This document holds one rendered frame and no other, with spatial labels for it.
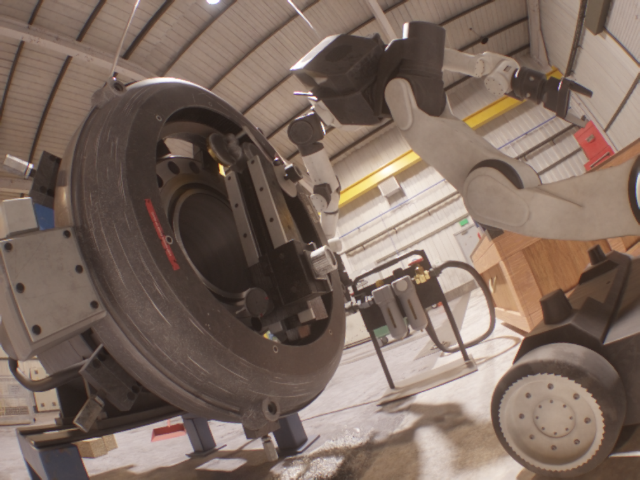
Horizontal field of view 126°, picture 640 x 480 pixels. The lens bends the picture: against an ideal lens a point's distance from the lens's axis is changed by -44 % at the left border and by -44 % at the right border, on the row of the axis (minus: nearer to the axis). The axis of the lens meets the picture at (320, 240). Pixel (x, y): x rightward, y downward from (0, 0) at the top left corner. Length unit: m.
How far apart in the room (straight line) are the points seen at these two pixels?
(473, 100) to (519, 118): 2.11
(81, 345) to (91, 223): 0.40
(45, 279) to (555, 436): 0.60
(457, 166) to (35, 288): 0.72
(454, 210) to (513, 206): 10.91
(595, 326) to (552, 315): 0.07
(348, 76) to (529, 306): 0.96
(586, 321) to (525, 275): 0.71
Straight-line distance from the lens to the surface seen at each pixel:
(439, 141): 0.70
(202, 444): 1.36
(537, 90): 0.83
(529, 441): 0.49
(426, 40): 0.80
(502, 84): 0.85
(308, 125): 0.98
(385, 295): 1.25
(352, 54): 0.92
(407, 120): 0.73
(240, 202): 0.66
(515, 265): 1.12
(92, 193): 0.36
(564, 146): 12.89
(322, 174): 1.06
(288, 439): 1.03
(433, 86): 0.79
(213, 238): 0.82
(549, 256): 1.19
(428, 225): 11.45
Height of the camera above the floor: 0.32
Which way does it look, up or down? 19 degrees up
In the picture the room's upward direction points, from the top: 21 degrees counter-clockwise
